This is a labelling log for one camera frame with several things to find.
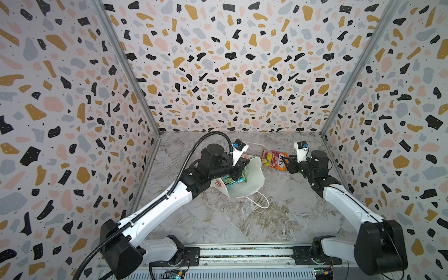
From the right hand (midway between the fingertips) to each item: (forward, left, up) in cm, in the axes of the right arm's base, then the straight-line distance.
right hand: (285, 153), depth 84 cm
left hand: (-12, +18, +12) cm, 25 cm away
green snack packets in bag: (-10, +27, -10) cm, 30 cm away
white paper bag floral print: (-7, +14, -9) cm, 19 cm away
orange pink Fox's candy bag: (+10, +1, -18) cm, 20 cm away
